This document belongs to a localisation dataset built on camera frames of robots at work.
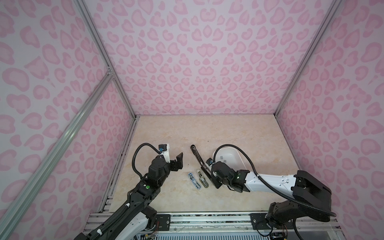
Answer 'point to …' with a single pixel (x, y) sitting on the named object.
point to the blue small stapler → (196, 183)
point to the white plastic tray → (231, 156)
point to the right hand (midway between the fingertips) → (212, 174)
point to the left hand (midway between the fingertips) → (176, 151)
